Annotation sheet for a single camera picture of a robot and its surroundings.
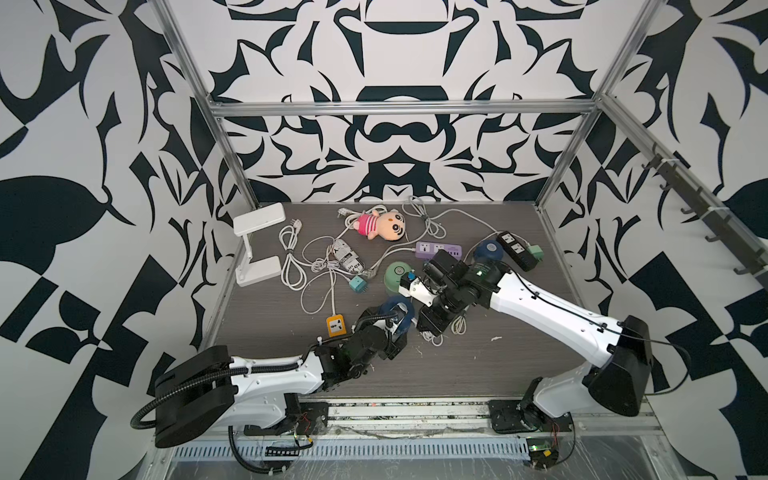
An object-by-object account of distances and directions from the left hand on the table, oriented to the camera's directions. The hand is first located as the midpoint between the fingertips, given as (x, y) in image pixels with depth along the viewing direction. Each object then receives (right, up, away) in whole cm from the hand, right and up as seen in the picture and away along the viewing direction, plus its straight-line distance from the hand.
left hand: (392, 314), depth 81 cm
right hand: (+6, 0, -7) cm, 9 cm away
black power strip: (+43, +15, +23) cm, 52 cm away
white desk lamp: (-45, +9, +17) cm, 49 cm away
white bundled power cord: (-32, +8, +20) cm, 39 cm away
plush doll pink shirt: (0, +24, +22) cm, 33 cm away
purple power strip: (+13, +16, +24) cm, 32 cm away
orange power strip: (-16, -4, +5) cm, 17 cm away
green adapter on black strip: (+50, +15, +24) cm, 58 cm away
